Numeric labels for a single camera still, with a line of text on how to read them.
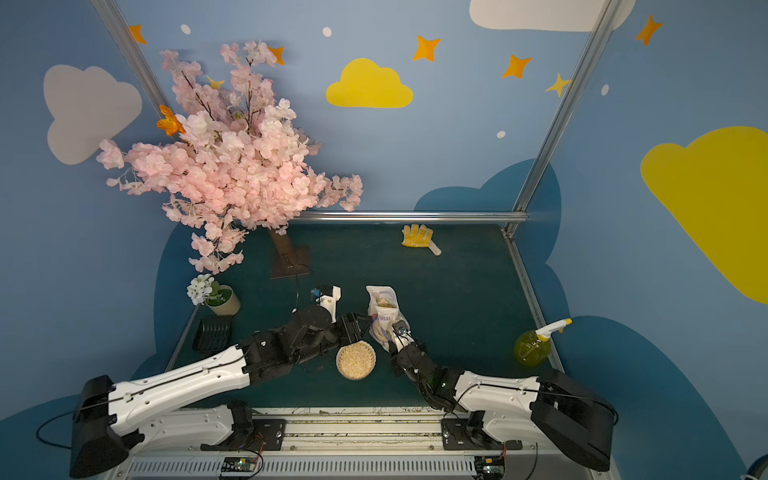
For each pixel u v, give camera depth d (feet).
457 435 2.44
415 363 2.02
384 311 2.47
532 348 2.67
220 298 3.03
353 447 2.44
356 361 2.69
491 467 2.36
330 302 2.18
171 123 2.18
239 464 2.35
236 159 1.95
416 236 3.89
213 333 3.03
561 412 1.42
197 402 1.57
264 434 2.46
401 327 2.39
